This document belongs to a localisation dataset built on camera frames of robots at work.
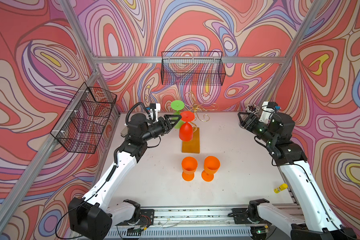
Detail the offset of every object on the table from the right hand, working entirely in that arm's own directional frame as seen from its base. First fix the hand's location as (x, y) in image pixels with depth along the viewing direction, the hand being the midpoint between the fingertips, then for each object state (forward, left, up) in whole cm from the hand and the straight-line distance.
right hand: (241, 118), depth 68 cm
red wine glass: (+4, +26, -11) cm, 28 cm away
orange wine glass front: (-11, +12, -24) cm, 29 cm away
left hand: (-2, +28, +3) cm, 28 cm away
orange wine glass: (-11, +24, -24) cm, 36 cm away
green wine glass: (+13, +29, -2) cm, 32 cm away
